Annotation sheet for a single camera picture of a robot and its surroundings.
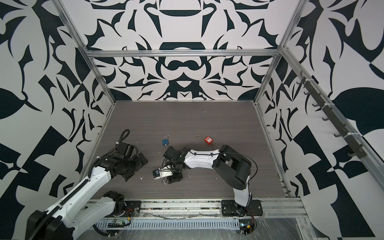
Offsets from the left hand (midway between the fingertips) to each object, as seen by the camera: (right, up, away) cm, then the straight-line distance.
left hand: (142, 162), depth 82 cm
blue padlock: (+10, +9, +15) cm, 20 cm away
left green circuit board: (-7, -24, -13) cm, 28 cm away
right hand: (+13, -7, +2) cm, 15 cm away
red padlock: (+37, +10, +15) cm, 41 cm away
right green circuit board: (+52, -27, -11) cm, 60 cm away
